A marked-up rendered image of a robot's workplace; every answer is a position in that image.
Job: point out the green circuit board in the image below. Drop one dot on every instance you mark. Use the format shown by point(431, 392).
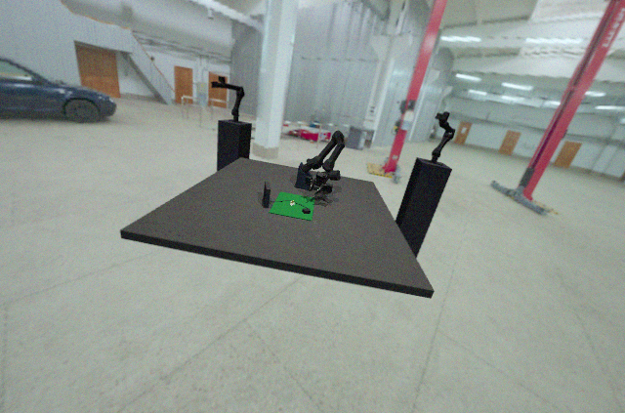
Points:
point(292, 209)

